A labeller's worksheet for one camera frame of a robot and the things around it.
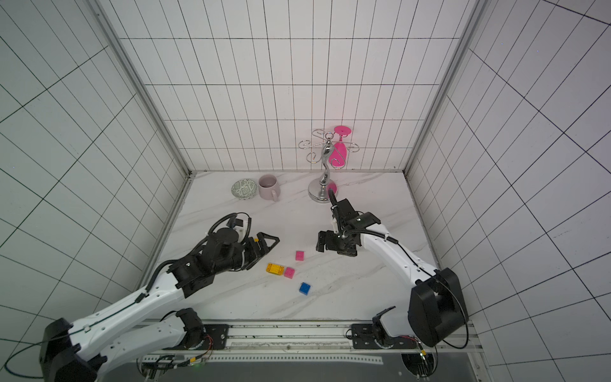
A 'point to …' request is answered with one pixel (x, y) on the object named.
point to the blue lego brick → (304, 288)
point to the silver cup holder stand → (319, 190)
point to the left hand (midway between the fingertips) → (269, 250)
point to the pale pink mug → (268, 187)
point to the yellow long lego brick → (274, 269)
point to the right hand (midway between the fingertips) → (326, 244)
